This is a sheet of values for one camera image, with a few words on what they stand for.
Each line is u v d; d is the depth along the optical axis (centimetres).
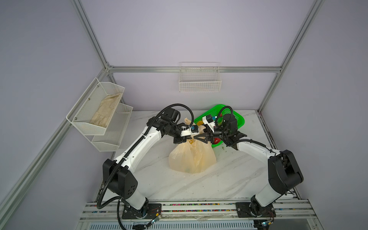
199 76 95
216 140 77
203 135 71
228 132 69
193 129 64
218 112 66
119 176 41
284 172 46
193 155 80
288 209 75
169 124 58
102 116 77
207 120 67
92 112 78
